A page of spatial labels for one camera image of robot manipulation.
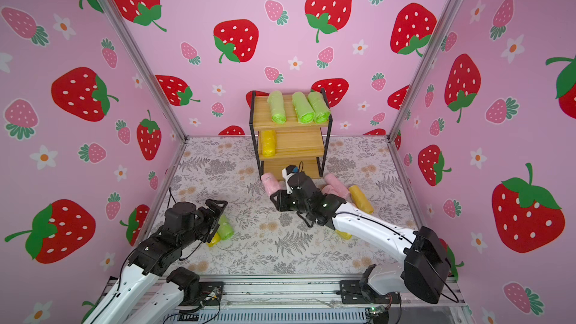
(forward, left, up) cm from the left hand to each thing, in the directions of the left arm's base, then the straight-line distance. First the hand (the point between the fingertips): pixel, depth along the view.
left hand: (227, 209), depth 75 cm
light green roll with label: (-2, +4, -13) cm, 14 cm away
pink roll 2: (+19, -42, -14) cm, 48 cm away
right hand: (+6, -17, +2) cm, 18 cm away
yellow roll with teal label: (-3, -42, -14) cm, 44 cm away
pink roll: (+7, -15, +5) cm, 17 cm away
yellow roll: (+26, -12, +4) cm, 29 cm away
